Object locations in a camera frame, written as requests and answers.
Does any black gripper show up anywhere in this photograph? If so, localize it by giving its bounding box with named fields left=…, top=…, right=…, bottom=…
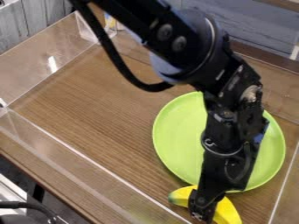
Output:
left=187, top=103, right=271, bottom=224

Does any yellow toy banana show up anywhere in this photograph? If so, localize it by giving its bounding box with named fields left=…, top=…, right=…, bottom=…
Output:
left=168, top=185, right=243, bottom=224

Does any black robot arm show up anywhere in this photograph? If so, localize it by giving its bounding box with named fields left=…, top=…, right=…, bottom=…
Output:
left=70, top=0, right=268, bottom=222

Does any green plate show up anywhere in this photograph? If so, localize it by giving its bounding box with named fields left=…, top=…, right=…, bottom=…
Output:
left=152, top=92, right=286, bottom=191

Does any blue plastic block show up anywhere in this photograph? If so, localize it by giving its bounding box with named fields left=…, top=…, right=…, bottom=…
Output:
left=254, top=121, right=270, bottom=144

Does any clear acrylic enclosure wall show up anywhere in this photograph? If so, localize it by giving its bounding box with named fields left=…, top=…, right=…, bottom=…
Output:
left=0, top=16, right=299, bottom=224

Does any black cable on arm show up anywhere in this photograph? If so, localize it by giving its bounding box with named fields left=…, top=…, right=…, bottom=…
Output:
left=70, top=0, right=175, bottom=93

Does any black cable lower left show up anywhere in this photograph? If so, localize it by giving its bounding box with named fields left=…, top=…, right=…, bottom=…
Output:
left=0, top=200, right=60, bottom=224

